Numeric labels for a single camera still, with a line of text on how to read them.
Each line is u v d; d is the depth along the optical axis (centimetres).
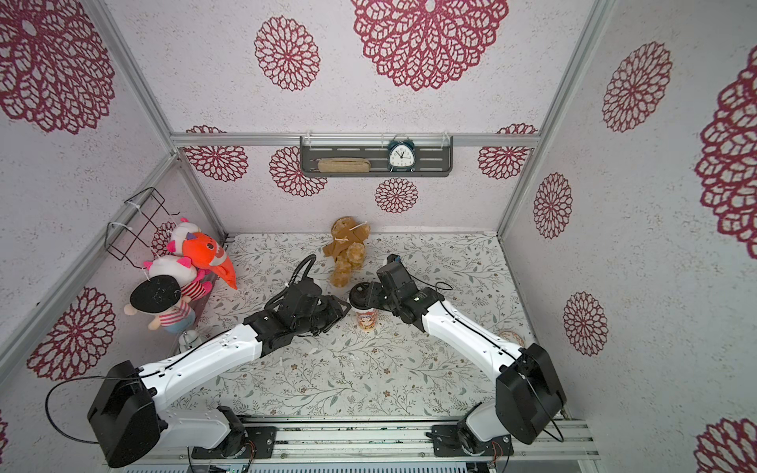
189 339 77
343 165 88
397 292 61
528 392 41
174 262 84
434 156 92
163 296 76
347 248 105
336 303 75
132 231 76
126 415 40
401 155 90
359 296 83
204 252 88
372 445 75
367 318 85
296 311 60
